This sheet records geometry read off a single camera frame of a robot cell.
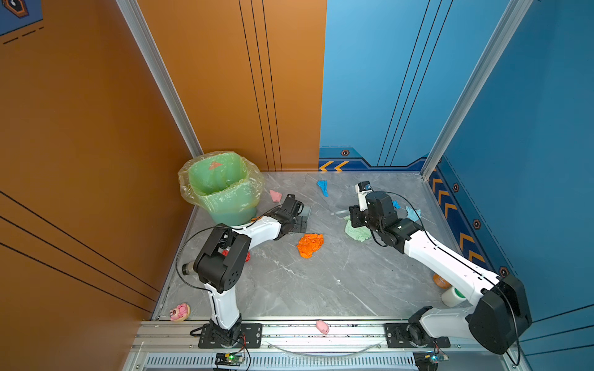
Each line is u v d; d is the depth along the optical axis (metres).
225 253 0.55
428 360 0.71
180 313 0.76
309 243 0.94
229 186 0.81
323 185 1.15
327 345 0.73
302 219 0.87
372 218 0.63
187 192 0.81
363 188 0.71
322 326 0.75
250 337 0.74
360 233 0.97
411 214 1.03
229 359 0.71
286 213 0.76
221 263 0.49
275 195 1.11
